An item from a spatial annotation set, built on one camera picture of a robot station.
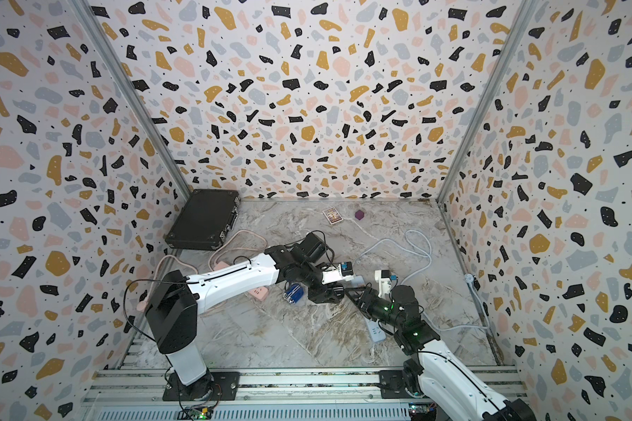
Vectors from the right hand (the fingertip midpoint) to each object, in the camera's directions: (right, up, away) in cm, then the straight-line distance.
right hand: (349, 295), depth 78 cm
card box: (-5, +25, +36) cm, 44 cm away
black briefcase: (-59, +25, +34) cm, 72 cm away
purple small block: (+7, +26, +39) cm, 47 cm away
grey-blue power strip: (+9, -13, +4) cm, 16 cm away
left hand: (-2, +1, +2) cm, 3 cm away
